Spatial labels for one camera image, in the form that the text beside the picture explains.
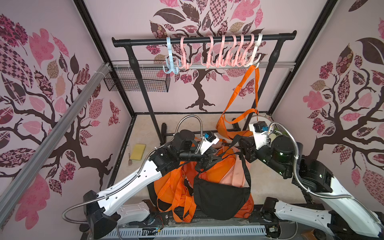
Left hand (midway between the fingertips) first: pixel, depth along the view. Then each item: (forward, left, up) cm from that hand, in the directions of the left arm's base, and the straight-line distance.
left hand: (216, 157), depth 63 cm
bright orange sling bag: (+29, -11, -20) cm, 37 cm away
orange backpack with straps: (-5, +20, -23) cm, 31 cm away
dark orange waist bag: (-16, -16, -25) cm, 34 cm away
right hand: (+3, -9, +10) cm, 14 cm away
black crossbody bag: (-13, -2, -21) cm, 25 cm away
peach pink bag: (0, -13, -21) cm, 25 cm away
